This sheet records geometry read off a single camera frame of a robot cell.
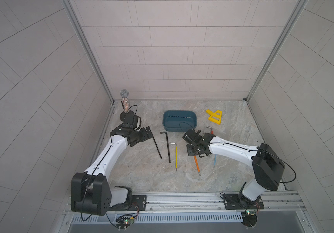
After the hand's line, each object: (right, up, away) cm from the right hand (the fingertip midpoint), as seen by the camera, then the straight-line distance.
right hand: (190, 151), depth 86 cm
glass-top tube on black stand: (-40, +28, +3) cm, 49 cm away
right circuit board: (+25, -26, -19) cm, 41 cm away
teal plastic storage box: (-6, +17, +19) cm, 27 cm away
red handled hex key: (+17, +10, +13) cm, 23 cm away
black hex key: (-17, +10, +11) cm, 23 cm away
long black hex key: (-19, -2, +3) cm, 19 cm away
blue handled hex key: (+14, -6, -1) cm, 16 cm away
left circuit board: (-32, -26, -21) cm, 46 cm away
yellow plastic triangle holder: (+21, +20, +19) cm, 35 cm away
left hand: (-25, +11, -2) cm, 27 cm away
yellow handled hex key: (-8, -3, +1) cm, 9 cm away
